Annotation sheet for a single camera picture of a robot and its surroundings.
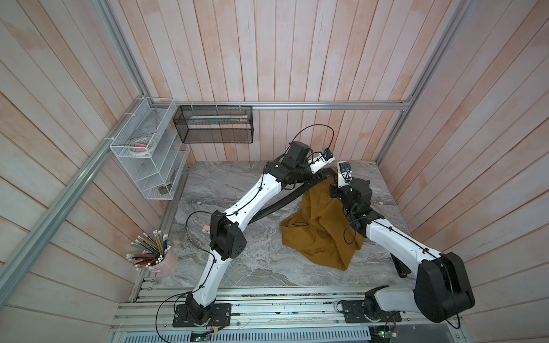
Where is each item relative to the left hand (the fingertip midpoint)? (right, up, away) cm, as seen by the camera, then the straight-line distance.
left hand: (321, 175), depth 82 cm
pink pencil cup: (-63, -38, +6) cm, 73 cm away
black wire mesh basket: (-44, +23, +9) cm, 50 cm away
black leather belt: (-10, -7, +9) cm, 15 cm away
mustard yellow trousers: (+1, -20, +2) cm, 20 cm away
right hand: (+7, +1, +2) cm, 7 cm away
